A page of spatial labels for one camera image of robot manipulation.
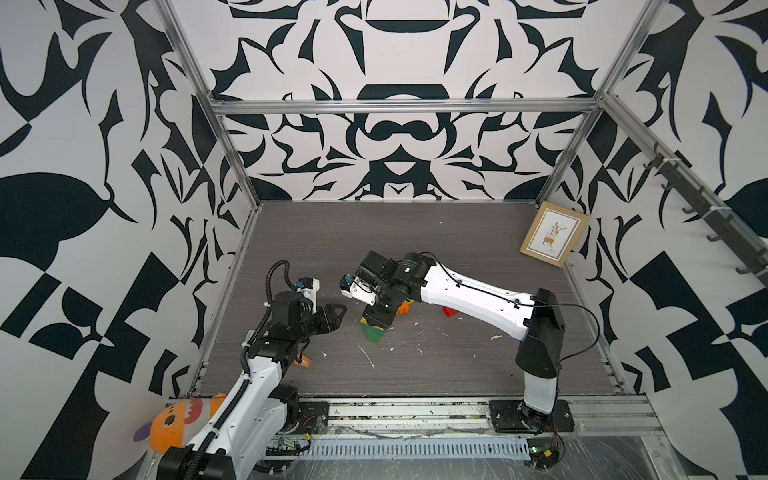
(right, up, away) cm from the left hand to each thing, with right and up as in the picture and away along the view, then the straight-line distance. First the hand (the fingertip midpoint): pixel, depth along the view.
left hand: (334, 304), depth 84 cm
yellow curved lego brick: (+9, +1, -16) cm, 18 cm away
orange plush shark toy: (-31, -21, -19) cm, 42 cm away
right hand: (+10, 0, -7) cm, 12 cm away
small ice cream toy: (-8, -15, -2) cm, 17 cm away
